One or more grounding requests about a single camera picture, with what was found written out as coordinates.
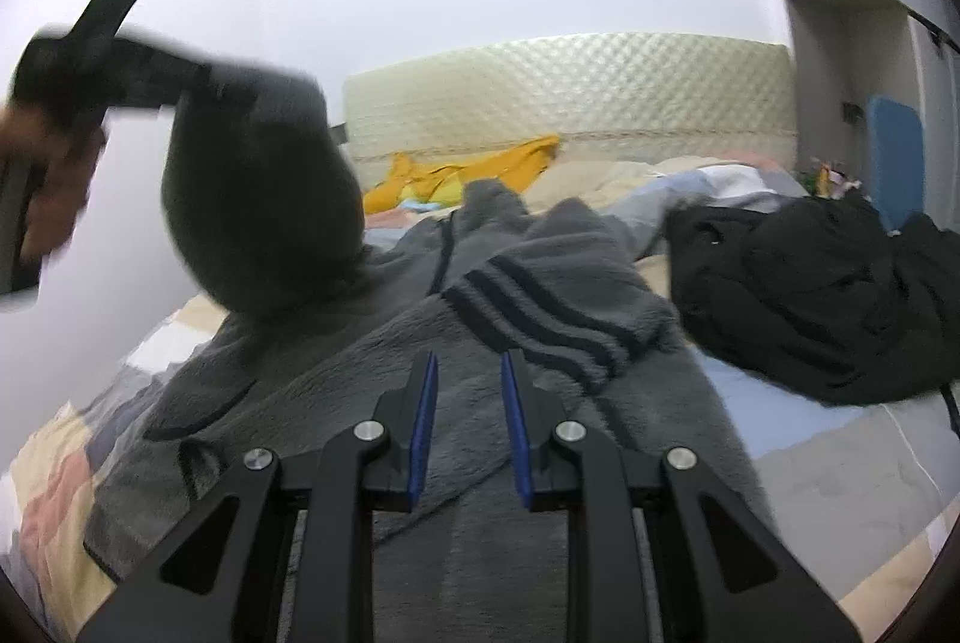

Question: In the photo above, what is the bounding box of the grey fleece striped garment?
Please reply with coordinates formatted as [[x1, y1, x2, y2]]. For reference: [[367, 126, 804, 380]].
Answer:
[[83, 64, 768, 641]]

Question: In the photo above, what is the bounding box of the person left hand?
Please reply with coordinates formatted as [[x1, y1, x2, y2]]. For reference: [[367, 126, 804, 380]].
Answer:
[[2, 101, 107, 262]]

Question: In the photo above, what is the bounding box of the yellow pillow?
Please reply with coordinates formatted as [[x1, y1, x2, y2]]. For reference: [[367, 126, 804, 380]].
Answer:
[[363, 134, 562, 216]]

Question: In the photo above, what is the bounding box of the black garment pile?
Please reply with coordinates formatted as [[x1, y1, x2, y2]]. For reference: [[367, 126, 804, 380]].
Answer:
[[665, 193, 958, 406]]

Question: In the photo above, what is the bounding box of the cream quilted headboard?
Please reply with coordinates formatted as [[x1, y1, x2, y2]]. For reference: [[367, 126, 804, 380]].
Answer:
[[342, 32, 797, 186]]

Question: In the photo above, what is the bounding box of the patchwork pastel duvet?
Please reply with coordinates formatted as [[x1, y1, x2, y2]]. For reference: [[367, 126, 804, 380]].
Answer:
[[2, 155, 958, 641]]

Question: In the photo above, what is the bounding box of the blue chair back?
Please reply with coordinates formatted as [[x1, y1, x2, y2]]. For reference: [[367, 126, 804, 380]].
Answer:
[[866, 95, 926, 232]]

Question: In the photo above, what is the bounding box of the grey wardrobe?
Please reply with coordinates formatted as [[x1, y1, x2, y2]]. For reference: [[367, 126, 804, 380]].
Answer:
[[786, 0, 958, 227]]

